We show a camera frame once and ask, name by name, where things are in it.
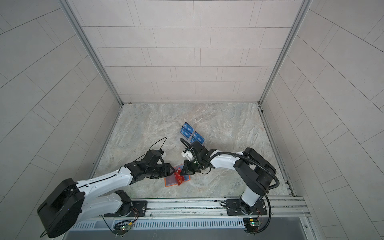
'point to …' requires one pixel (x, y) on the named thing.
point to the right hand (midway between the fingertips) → (180, 176)
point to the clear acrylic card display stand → (192, 134)
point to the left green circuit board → (121, 228)
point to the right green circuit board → (251, 225)
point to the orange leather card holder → (171, 179)
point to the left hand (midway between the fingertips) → (176, 171)
